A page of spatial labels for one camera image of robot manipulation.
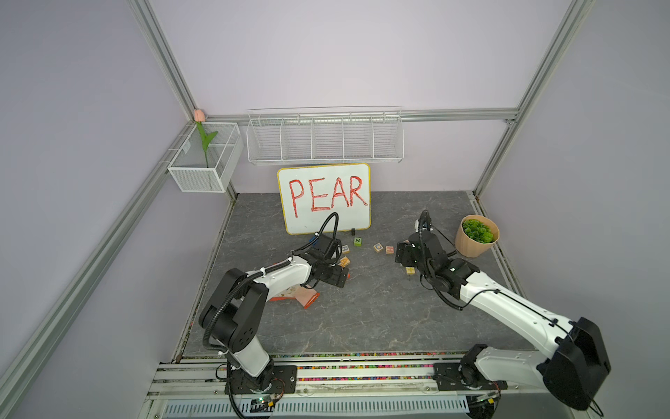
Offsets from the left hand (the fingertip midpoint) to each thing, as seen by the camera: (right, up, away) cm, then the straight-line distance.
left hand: (335, 275), depth 91 cm
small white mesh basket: (-43, +34, -14) cm, 57 cm away
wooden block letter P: (+3, +4, +6) cm, 7 cm away
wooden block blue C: (+17, +9, +11) cm, 22 cm away
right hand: (+24, +12, -8) cm, 28 cm away
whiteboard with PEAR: (-10, +29, +8) cm, 32 cm away
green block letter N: (+9, +11, +11) cm, 18 cm away
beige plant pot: (+48, +10, +2) cm, 49 cm away
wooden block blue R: (+4, +8, +10) cm, 13 cm away
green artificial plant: (+51, +16, +1) cm, 54 cm away
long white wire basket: (-4, +52, +7) cm, 53 cm away
